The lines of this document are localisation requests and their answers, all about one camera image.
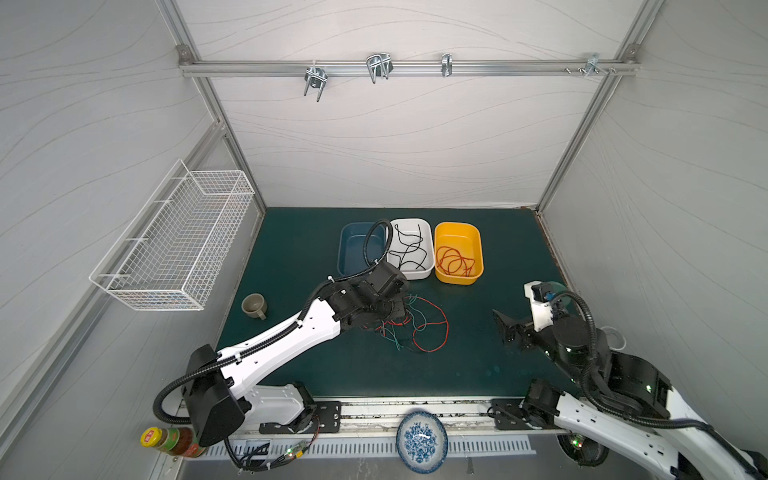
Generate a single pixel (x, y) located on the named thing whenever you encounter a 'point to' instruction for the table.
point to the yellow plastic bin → (465, 237)
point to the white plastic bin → (410, 225)
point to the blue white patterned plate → (422, 442)
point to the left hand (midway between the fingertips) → (407, 302)
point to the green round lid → (558, 287)
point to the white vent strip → (355, 447)
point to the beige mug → (254, 305)
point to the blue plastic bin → (360, 246)
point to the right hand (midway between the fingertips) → (518, 299)
